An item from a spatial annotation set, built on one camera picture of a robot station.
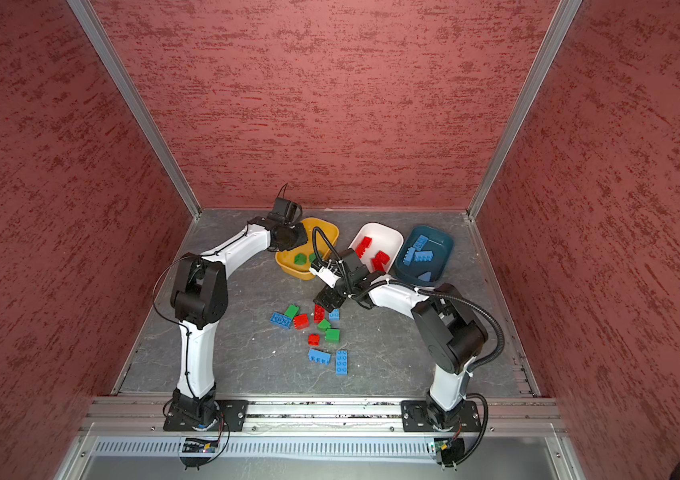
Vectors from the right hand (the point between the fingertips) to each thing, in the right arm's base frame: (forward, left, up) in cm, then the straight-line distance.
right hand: (323, 295), depth 90 cm
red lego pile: (+14, -19, -3) cm, 24 cm away
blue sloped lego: (+8, -35, -4) cm, 36 cm away
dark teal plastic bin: (+23, -43, -5) cm, 49 cm away
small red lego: (-12, +3, -4) cm, 14 cm away
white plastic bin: (+25, -23, -3) cm, 34 cm away
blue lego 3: (-19, -6, -5) cm, 20 cm away
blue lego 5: (+16, -36, -3) cm, 39 cm away
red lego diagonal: (+20, -13, -3) cm, 24 cm away
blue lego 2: (-17, +1, -4) cm, 18 cm away
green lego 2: (+17, +5, -3) cm, 18 cm away
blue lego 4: (+23, -36, -5) cm, 43 cm away
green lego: (+16, +9, -3) cm, 19 cm away
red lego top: (+19, -21, -4) cm, 29 cm away
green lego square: (-12, -3, -4) cm, 13 cm away
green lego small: (-8, 0, -4) cm, 9 cm away
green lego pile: (-3, +10, -3) cm, 11 cm away
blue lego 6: (+16, -30, -3) cm, 34 cm away
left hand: (+19, +7, +3) cm, 20 cm away
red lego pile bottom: (-7, +7, -5) cm, 11 cm away
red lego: (-4, +1, -5) cm, 6 cm away
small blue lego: (-5, -3, -3) cm, 7 cm away
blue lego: (-6, +13, -4) cm, 15 cm away
